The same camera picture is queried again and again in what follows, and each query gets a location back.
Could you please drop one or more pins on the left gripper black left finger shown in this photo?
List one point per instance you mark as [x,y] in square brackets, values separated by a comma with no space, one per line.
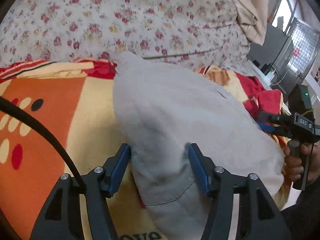
[60,216]

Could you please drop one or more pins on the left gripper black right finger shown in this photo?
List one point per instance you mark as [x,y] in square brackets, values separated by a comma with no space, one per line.
[259,217]

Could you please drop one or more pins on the beige zip jacket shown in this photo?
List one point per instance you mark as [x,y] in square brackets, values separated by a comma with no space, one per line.
[161,109]

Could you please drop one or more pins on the person's right hand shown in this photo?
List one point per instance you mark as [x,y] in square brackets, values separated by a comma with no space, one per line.
[293,165]

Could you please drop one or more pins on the black device with green light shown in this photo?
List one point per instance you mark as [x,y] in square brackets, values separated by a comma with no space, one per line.
[299,102]

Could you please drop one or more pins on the window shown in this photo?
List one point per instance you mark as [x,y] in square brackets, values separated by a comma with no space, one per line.
[298,20]

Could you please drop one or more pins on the orange red yellow blanket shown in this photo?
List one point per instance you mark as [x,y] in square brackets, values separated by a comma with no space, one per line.
[75,102]

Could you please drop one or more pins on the beige curtain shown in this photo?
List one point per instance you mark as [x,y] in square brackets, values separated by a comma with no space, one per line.
[252,18]

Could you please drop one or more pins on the floral white quilt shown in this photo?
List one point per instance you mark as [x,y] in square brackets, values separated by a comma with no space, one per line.
[190,33]

